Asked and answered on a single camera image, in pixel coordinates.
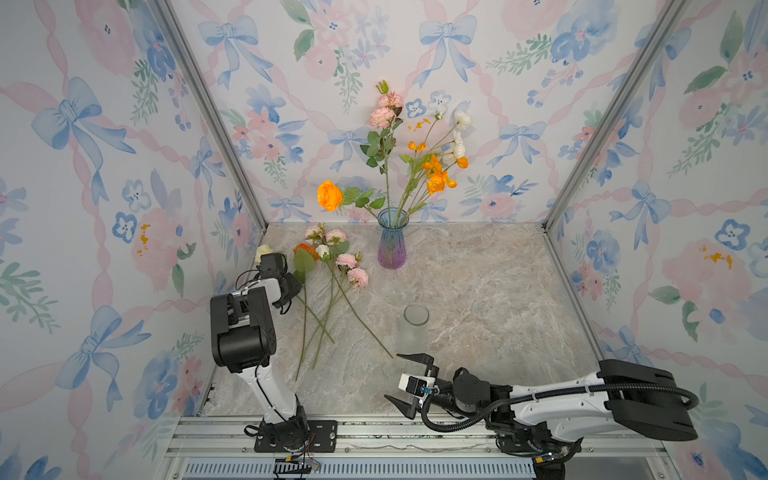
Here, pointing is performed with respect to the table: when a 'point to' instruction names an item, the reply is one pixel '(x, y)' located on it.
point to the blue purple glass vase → (392, 251)
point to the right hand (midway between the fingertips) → (393, 371)
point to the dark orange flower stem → (305, 257)
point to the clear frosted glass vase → (416, 331)
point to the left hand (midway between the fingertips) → (292, 285)
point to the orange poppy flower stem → (428, 176)
